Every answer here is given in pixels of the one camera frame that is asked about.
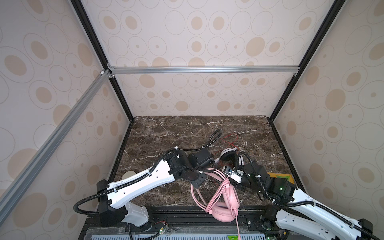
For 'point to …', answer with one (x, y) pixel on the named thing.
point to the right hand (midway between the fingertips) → (231, 171)
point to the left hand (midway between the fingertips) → (202, 179)
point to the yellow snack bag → (288, 176)
